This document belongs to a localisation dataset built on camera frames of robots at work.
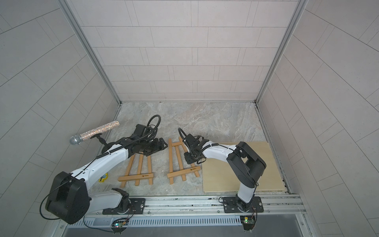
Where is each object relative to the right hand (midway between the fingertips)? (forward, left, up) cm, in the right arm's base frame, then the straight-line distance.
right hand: (188, 160), depth 88 cm
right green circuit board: (-32, -28, -1) cm, 42 cm away
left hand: (+4, +12, +10) cm, 16 cm away
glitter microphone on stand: (+2, +50, +27) cm, 57 cm away
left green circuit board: (-30, +30, +6) cm, 43 cm away
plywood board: (-10, -17, -1) cm, 20 cm away
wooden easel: (-9, +3, +6) cm, 11 cm away
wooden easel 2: (-9, +20, +5) cm, 23 cm away
